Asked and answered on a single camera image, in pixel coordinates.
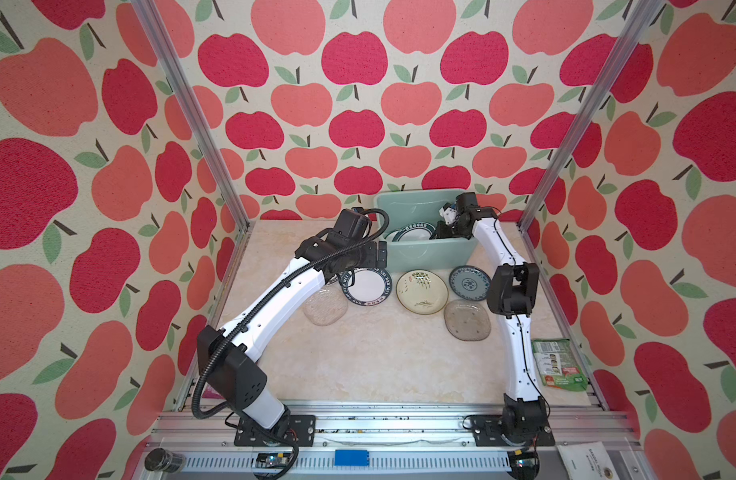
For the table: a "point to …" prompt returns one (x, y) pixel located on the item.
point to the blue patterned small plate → (469, 282)
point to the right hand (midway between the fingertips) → (437, 237)
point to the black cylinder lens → (161, 459)
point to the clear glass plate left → (326, 306)
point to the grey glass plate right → (467, 320)
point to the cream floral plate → (422, 291)
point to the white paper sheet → (587, 461)
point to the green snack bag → (559, 364)
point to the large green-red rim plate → (413, 231)
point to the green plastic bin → (408, 206)
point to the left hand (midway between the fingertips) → (378, 254)
